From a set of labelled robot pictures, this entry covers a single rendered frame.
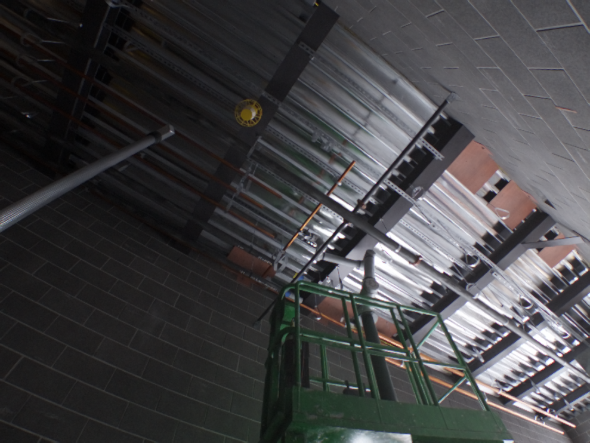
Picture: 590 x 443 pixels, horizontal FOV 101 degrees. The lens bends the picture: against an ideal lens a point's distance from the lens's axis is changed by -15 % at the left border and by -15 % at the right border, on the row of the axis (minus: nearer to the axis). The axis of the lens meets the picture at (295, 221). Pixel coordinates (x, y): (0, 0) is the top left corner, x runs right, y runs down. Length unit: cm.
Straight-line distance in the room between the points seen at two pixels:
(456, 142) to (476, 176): 67
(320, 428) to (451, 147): 283
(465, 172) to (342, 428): 303
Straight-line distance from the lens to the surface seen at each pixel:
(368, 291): 281
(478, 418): 245
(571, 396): 970
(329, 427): 178
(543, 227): 465
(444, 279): 336
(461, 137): 344
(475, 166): 388
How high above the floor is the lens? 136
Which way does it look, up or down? 62 degrees up
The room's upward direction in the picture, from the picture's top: straight up
